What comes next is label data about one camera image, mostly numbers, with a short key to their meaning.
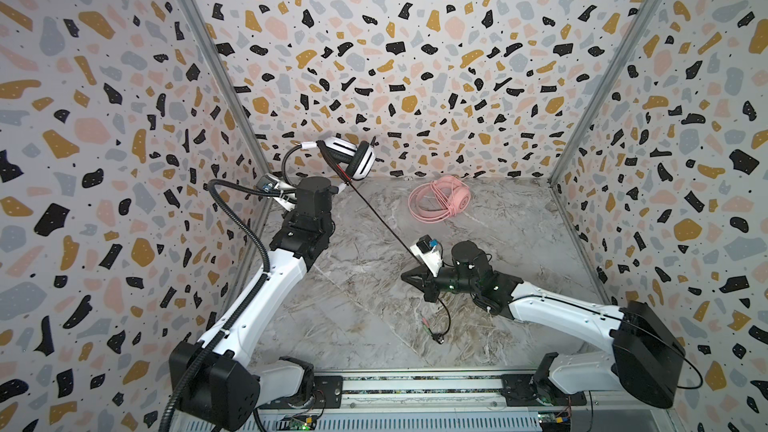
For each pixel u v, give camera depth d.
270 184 0.60
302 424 0.70
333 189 0.57
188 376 0.35
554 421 0.72
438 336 0.80
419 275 0.70
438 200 1.13
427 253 0.67
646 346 0.42
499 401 0.73
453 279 0.67
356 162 0.73
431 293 0.68
